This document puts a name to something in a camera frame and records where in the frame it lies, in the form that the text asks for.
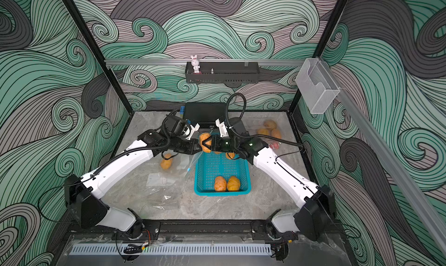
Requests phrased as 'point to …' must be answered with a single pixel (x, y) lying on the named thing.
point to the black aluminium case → (205, 114)
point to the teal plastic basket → (210, 165)
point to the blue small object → (182, 108)
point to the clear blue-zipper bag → (166, 176)
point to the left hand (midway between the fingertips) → (202, 147)
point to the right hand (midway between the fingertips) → (204, 145)
